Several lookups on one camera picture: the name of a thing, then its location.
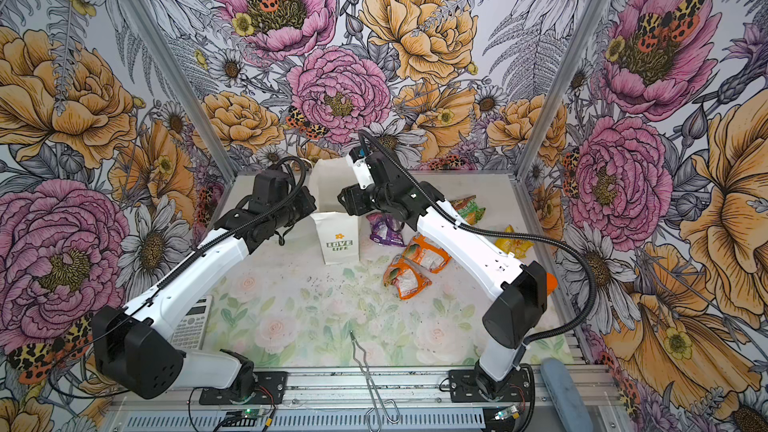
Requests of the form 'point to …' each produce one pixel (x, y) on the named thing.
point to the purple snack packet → (385, 231)
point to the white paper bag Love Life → (337, 230)
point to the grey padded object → (566, 397)
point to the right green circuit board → (509, 412)
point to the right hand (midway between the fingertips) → (351, 203)
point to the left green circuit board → (242, 418)
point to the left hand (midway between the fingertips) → (315, 206)
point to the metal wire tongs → (389, 406)
